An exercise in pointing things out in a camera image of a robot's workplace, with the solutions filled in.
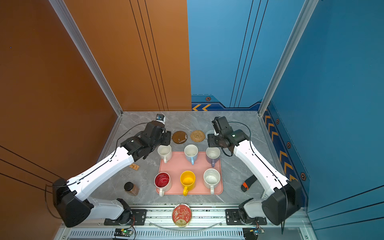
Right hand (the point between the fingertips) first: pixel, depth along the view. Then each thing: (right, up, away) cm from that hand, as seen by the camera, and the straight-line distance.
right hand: (211, 139), depth 80 cm
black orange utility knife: (+19, -26, +2) cm, 32 cm away
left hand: (-24, +5, -2) cm, 24 cm away
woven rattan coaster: (-8, 0, +26) cm, 27 cm away
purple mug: (+2, -11, +15) cm, 19 cm away
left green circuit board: (-43, -44, -9) cm, 62 cm away
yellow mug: (-13, -24, +5) cm, 28 cm away
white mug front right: (0, -23, +5) cm, 23 cm away
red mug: (-28, -24, +3) cm, 37 cm away
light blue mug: (-12, -10, +14) cm, 20 cm away
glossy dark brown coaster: (-20, 0, +23) cm, 30 cm away
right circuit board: (+18, -43, -10) cm, 48 cm away
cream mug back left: (-28, -9, +11) cm, 31 cm away
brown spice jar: (-41, -25, -5) cm, 48 cm away
